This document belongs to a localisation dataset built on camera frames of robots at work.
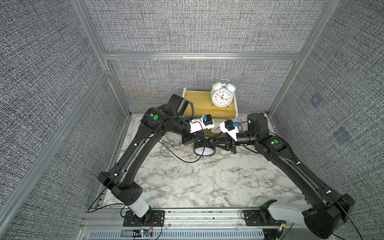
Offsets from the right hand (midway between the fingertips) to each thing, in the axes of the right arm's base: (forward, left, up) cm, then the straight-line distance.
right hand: (213, 136), depth 64 cm
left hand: (+1, +4, +1) cm, 4 cm away
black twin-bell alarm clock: (-4, +1, -3) cm, 6 cm away
